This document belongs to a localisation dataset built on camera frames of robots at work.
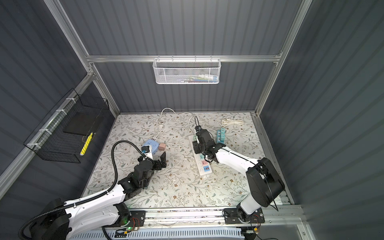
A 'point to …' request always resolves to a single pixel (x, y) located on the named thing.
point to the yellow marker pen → (82, 152)
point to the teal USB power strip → (221, 135)
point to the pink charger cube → (162, 146)
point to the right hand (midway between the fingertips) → (198, 143)
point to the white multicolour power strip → (203, 168)
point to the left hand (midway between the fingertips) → (157, 153)
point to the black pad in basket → (82, 122)
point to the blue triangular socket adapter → (155, 145)
